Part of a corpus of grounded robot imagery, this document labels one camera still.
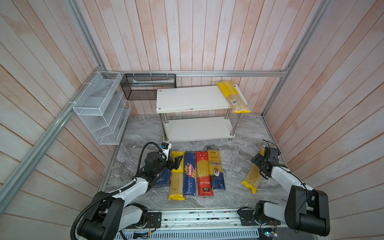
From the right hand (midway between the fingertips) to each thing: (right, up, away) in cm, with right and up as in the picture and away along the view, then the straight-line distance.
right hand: (260, 161), depth 91 cm
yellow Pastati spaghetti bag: (-52, -8, -7) cm, 53 cm away
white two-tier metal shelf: (-39, +34, +36) cm, 62 cm away
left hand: (-52, +4, -6) cm, 53 cm away
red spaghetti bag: (-36, -9, -7) cm, 38 cm away
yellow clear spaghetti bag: (-7, -8, -6) cm, 12 cm away
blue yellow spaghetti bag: (-28, -9, -7) cm, 31 cm away
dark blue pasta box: (-58, -7, -11) cm, 60 cm away
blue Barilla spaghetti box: (-44, -6, -6) cm, 45 cm away
